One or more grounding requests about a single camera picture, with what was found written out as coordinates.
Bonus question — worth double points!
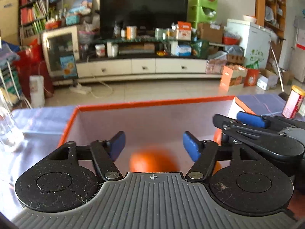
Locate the brown cardboard box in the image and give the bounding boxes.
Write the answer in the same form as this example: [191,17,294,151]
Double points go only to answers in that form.
[197,22,224,44]

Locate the white power strip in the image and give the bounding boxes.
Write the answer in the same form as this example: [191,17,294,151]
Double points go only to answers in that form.
[70,84,92,95]

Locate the white tv cabinet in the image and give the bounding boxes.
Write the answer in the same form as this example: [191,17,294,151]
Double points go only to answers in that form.
[76,42,221,83]

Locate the white chest freezer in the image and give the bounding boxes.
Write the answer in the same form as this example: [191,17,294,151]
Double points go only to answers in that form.
[226,19,271,69]

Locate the white paper bag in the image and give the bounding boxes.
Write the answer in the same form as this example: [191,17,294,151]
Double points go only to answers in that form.
[30,76,45,108]

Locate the orange cardboard box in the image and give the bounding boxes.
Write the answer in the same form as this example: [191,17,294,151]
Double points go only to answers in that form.
[58,97,252,174]

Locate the clear glass jar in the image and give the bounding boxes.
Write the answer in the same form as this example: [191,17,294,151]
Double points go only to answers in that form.
[0,92,24,152]

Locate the orange fruit carton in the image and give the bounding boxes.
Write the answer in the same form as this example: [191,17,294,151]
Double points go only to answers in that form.
[220,65,248,92]

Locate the black flat television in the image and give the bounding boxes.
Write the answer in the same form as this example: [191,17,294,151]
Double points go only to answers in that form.
[100,0,188,39]

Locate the small orange mandarin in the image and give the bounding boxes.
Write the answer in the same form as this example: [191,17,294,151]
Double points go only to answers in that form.
[213,128,222,145]

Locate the wooden shelf unit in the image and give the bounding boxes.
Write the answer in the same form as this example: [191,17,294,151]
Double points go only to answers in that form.
[255,0,286,40]

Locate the large orange fruit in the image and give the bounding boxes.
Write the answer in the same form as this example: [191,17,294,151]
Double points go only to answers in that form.
[129,148,179,173]

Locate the dark bookshelf with books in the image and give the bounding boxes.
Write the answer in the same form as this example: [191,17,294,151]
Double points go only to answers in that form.
[19,0,50,45]

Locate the white glass-door cabinet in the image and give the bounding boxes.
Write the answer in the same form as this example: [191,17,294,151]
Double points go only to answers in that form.
[42,25,80,79]

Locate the green stacked plastic bins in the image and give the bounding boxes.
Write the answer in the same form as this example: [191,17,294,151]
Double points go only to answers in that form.
[188,0,218,28]

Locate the red gift bag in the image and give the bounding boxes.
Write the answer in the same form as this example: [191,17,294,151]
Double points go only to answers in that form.
[13,39,54,98]

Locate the red yellow-lid can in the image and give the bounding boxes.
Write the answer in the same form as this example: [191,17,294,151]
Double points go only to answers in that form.
[282,85,305,119]

